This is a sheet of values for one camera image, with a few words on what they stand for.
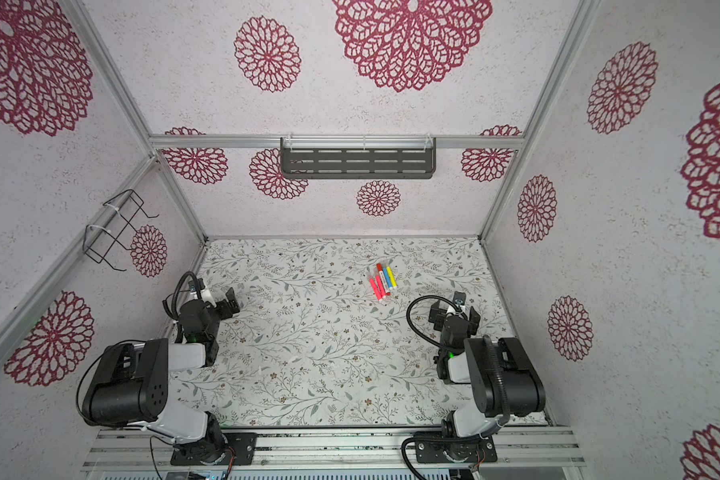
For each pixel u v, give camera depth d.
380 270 1.10
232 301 0.85
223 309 0.84
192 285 0.76
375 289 1.06
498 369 0.44
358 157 0.95
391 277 1.08
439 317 0.83
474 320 0.83
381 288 1.06
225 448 0.73
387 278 1.07
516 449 0.76
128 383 0.46
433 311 0.85
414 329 0.75
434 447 0.73
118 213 0.78
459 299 0.78
